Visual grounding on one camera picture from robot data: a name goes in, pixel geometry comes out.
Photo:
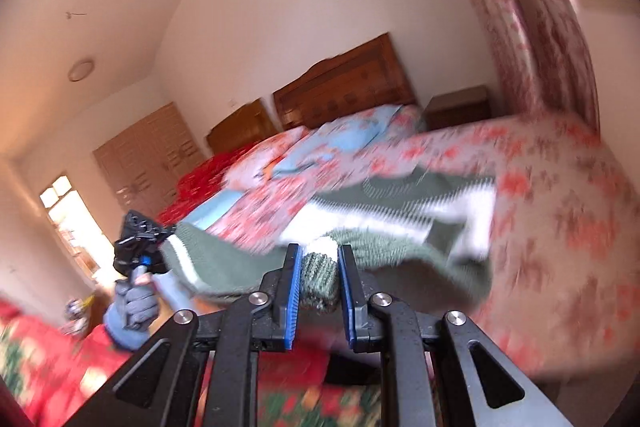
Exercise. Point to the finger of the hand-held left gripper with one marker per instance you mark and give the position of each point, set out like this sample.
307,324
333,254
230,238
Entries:
162,233

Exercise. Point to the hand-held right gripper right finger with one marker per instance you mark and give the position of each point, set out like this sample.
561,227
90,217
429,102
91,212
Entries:
346,302

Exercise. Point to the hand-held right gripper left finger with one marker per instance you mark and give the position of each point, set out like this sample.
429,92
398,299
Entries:
294,302

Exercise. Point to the green knit sweater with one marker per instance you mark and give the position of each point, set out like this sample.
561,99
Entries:
400,257

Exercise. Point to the person's left hand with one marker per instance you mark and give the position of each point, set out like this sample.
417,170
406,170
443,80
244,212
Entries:
132,312

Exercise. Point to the light blue pillow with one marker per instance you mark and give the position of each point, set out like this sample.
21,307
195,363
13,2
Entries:
210,212

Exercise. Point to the bright doorway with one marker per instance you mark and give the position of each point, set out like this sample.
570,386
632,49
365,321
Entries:
70,227

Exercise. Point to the red blanket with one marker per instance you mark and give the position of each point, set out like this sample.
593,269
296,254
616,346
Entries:
205,182

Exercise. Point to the wooden wardrobe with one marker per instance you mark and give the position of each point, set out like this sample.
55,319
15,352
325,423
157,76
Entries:
145,162

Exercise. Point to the small blue white object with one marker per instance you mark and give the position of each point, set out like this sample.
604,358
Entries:
77,314

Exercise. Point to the pink floral pillow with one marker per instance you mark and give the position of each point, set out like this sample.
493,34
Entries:
260,162

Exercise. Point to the small wooden headboard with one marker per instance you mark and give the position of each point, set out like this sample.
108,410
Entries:
240,129

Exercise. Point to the blue floral folded quilt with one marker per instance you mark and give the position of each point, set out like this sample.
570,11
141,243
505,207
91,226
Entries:
345,134

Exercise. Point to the round ceiling lamp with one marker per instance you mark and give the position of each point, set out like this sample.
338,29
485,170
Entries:
81,70

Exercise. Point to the large carved wooden headboard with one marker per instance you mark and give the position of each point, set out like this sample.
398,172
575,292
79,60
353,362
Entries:
345,82

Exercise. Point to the bed with floral sheet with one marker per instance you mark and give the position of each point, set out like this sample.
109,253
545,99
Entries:
550,217

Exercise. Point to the dark wooden nightstand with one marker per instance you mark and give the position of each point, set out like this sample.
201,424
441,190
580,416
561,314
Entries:
457,109

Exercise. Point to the pink floral curtain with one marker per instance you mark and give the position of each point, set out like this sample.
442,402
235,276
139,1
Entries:
530,32

